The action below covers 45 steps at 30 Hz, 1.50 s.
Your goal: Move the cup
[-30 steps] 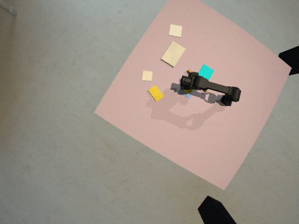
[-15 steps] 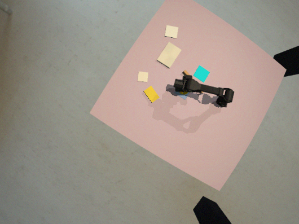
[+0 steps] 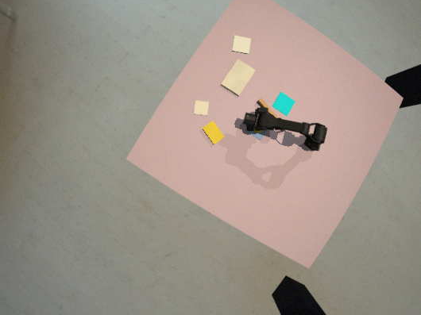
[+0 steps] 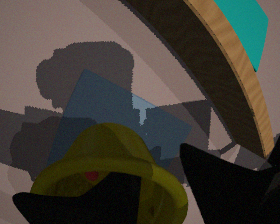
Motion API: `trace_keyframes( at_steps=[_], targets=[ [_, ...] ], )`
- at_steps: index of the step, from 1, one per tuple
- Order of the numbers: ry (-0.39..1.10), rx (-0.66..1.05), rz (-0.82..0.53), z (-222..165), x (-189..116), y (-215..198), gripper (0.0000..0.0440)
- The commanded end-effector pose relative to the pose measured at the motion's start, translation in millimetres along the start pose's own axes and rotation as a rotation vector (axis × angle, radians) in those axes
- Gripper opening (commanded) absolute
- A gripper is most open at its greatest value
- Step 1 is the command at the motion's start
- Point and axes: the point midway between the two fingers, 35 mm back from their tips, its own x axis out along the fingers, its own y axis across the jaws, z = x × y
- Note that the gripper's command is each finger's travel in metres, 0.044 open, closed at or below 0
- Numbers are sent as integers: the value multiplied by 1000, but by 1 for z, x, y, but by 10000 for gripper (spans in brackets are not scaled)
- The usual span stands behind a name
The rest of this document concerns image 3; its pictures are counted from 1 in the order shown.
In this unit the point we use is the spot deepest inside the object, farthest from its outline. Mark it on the yellow flat bar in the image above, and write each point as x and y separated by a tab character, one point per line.
213	132

